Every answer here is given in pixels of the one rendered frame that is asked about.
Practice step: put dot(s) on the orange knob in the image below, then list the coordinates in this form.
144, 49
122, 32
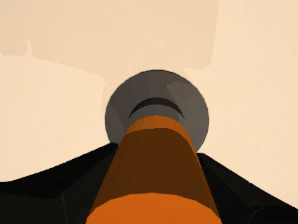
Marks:
155, 178

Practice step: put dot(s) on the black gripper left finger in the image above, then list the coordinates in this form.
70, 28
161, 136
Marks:
60, 195

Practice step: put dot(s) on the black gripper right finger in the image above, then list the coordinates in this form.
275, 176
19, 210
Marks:
240, 202

